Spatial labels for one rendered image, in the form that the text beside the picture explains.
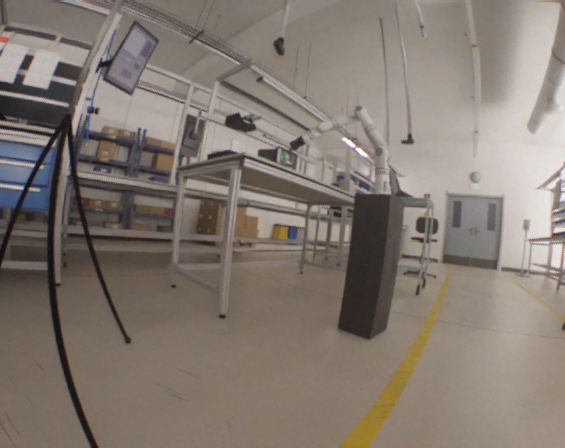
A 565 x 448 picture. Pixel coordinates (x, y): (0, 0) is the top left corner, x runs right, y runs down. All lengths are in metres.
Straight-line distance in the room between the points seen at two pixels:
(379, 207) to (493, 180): 6.99
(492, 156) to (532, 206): 1.92
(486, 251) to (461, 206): 1.54
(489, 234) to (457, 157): 2.49
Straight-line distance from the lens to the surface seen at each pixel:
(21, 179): 1.38
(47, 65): 2.21
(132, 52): 2.07
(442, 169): 8.30
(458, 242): 8.04
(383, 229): 1.44
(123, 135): 5.13
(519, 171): 8.50
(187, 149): 3.61
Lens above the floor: 0.61
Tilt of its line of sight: level
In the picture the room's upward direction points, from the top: 6 degrees clockwise
